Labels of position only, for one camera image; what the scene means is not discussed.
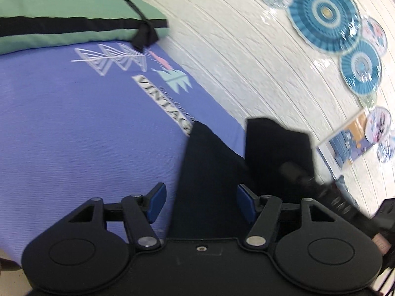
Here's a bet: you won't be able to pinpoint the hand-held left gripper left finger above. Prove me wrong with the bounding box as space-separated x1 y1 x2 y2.
68 182 168 251

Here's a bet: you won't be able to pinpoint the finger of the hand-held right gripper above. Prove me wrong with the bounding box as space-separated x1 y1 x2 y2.
279 160 320 192

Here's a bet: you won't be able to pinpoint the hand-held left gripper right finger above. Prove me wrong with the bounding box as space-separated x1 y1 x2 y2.
236 184 337 249

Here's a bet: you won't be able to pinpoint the black pants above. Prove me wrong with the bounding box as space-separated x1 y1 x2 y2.
168 117 316 240

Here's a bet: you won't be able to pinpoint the person's right hand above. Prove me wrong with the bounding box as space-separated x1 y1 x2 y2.
372 232 391 255

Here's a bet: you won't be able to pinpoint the blue-grey folded garment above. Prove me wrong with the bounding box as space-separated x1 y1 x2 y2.
335 175 360 211

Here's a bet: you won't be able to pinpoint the white pink paper fan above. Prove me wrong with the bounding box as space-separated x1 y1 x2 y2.
364 106 393 144
360 17 388 57

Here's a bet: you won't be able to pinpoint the pale green paper fan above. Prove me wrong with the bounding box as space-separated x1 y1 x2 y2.
357 92 379 109

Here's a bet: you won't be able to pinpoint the medium blue paper fan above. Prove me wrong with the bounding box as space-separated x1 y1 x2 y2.
339 39 383 97

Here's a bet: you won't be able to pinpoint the large blue paper fan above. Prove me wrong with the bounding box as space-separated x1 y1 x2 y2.
287 0 362 54

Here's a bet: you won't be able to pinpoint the bedding wall poster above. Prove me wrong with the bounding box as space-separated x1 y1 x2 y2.
316 108 371 172

